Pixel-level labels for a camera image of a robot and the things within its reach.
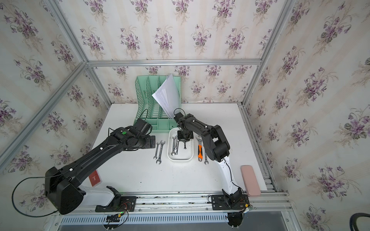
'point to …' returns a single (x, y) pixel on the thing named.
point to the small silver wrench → (155, 157)
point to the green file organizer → (147, 108)
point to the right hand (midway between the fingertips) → (184, 141)
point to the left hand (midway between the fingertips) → (150, 144)
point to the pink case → (250, 180)
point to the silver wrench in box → (173, 151)
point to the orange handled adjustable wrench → (200, 151)
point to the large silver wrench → (159, 160)
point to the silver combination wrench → (205, 161)
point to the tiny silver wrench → (185, 147)
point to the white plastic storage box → (176, 150)
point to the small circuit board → (115, 218)
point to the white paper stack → (168, 95)
